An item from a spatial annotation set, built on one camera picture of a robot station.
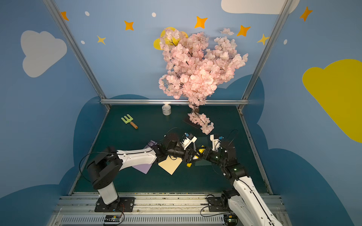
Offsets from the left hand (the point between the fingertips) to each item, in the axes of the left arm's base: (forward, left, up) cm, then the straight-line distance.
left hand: (200, 155), depth 76 cm
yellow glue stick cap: (0, +6, -15) cm, 16 cm away
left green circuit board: (-29, +46, -18) cm, 57 cm away
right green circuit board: (-27, -16, -19) cm, 37 cm away
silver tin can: (+45, +24, -13) cm, 53 cm away
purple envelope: (-2, +34, -17) cm, 38 cm away
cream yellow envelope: (0, +18, -16) cm, 24 cm away
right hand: (+3, +1, +2) cm, 4 cm away
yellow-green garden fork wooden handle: (+36, +53, -17) cm, 66 cm away
